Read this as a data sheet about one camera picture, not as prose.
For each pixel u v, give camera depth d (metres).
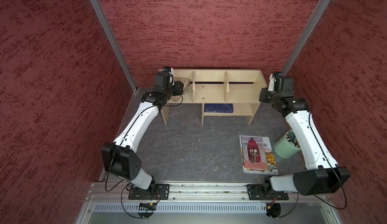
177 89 0.71
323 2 0.75
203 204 0.71
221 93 0.85
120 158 0.42
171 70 0.71
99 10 0.78
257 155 0.85
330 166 0.39
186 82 0.81
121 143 0.43
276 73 0.65
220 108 0.90
